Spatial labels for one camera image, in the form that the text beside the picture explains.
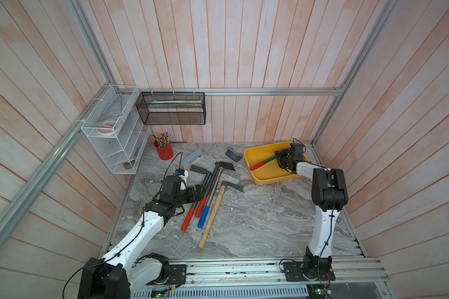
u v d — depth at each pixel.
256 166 1.00
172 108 1.03
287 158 0.93
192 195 0.72
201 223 0.86
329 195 0.58
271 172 1.05
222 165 1.07
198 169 1.04
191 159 1.07
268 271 0.75
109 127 0.74
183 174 0.75
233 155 1.12
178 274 0.73
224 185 0.98
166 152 1.14
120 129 0.74
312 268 0.66
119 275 0.38
